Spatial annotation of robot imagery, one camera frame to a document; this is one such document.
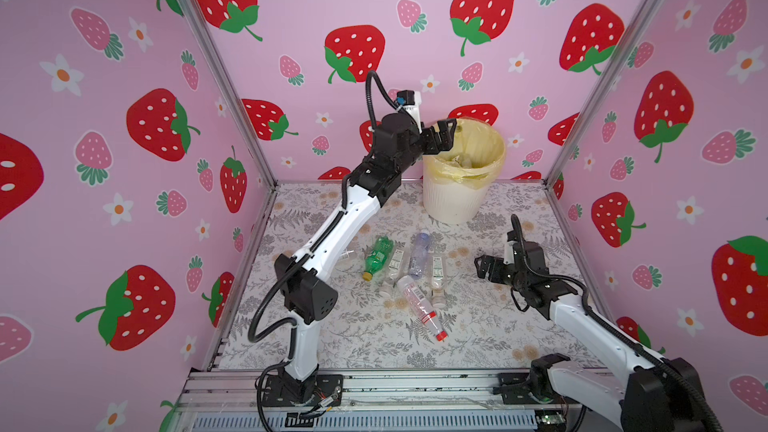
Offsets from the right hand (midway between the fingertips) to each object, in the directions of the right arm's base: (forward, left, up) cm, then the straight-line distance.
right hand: (488, 261), depth 86 cm
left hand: (+15, +17, +37) cm, 43 cm away
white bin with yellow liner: (+17, +11, +15) cm, 25 cm away
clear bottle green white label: (-3, +14, -5) cm, 15 cm away
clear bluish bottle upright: (+5, +20, -9) cm, 22 cm away
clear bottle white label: (-3, +27, -4) cm, 28 cm away
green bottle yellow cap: (0, +33, -4) cm, 34 cm away
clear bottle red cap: (-13, +19, -6) cm, 24 cm away
